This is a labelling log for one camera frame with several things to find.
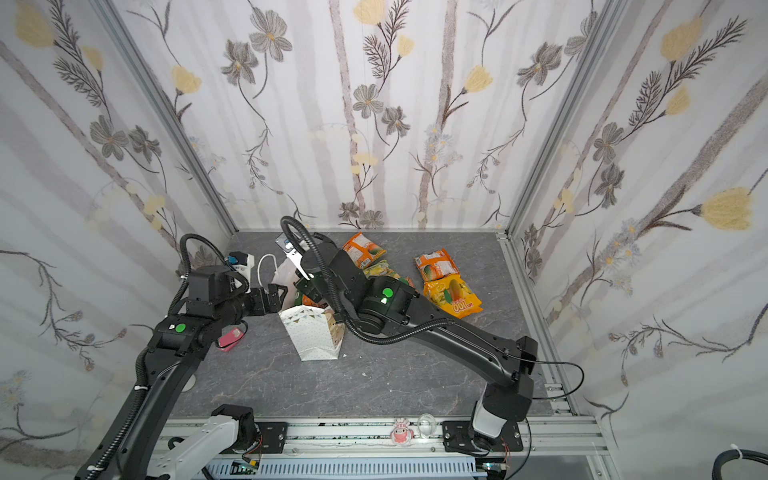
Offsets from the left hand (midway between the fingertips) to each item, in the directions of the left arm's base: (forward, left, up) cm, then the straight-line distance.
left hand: (268, 281), depth 73 cm
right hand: (-4, -13, +18) cm, 22 cm away
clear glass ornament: (-29, -40, -25) cm, 55 cm away
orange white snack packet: (+21, -48, -21) cm, 56 cm away
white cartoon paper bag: (-8, -11, -12) cm, 18 cm away
